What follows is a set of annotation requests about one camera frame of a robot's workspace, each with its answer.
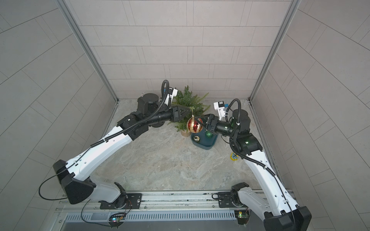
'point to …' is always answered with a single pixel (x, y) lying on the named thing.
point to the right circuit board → (242, 215)
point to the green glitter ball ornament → (209, 134)
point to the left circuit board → (116, 219)
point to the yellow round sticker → (234, 157)
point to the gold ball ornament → (196, 138)
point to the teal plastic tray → (204, 143)
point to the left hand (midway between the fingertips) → (191, 109)
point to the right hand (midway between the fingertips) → (198, 123)
